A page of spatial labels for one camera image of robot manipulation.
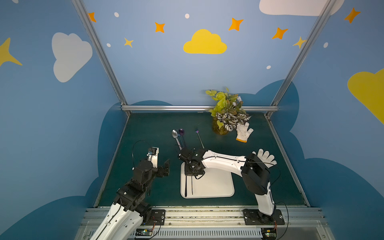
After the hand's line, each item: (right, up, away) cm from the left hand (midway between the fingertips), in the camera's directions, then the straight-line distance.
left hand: (160, 156), depth 76 cm
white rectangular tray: (+31, -18, +12) cm, 37 cm away
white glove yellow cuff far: (+54, +11, +34) cm, 65 cm away
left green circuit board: (-7, -36, -4) cm, 37 cm away
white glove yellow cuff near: (+66, -6, +20) cm, 69 cm away
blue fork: (+8, +6, +28) cm, 30 cm away
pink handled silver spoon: (+4, +10, +32) cm, 33 cm away
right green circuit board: (+54, -37, -4) cm, 66 cm away
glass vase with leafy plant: (+37, +24, +10) cm, 46 cm away
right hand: (+15, -11, +11) cm, 22 cm away
